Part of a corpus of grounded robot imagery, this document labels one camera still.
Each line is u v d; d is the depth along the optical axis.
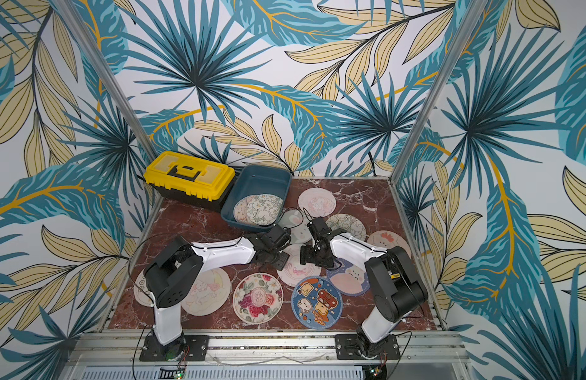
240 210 1.06
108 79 0.82
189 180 0.95
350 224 1.03
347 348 0.73
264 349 0.75
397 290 0.46
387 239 1.00
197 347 0.74
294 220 1.03
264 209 1.07
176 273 0.48
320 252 0.68
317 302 0.83
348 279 0.88
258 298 0.84
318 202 1.10
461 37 0.73
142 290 0.51
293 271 0.90
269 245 0.72
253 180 1.17
